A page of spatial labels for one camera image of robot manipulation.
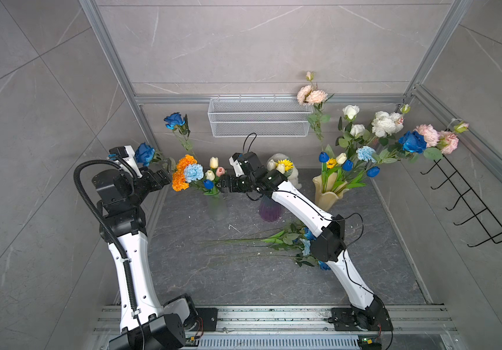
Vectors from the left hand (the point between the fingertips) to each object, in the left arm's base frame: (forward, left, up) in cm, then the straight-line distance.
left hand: (158, 161), depth 65 cm
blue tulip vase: (+1, -13, -12) cm, 18 cm away
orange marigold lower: (-1, -4, -8) cm, 9 cm away
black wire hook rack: (-24, -95, -8) cm, 98 cm away
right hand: (+6, -18, -19) cm, 27 cm away
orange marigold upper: (+7, -6, -6) cm, 11 cm away
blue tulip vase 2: (+1, -71, -9) cm, 71 cm away
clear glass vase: (+8, -12, -38) cm, 41 cm away
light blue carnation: (+1, -9, -6) cm, 11 cm away
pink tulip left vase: (+5, -17, -11) cm, 21 cm away
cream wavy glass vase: (+1, -58, -25) cm, 63 cm away
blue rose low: (-27, -50, -20) cm, 60 cm away
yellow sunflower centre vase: (+11, -43, -14) cm, 47 cm away
